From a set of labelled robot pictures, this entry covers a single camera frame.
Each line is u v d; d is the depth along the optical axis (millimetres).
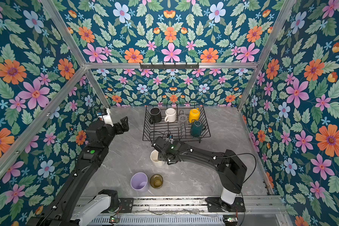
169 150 575
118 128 653
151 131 1001
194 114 1012
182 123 1005
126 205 736
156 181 798
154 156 818
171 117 1022
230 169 435
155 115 1022
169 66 930
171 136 750
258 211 746
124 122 664
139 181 805
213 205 722
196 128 951
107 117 627
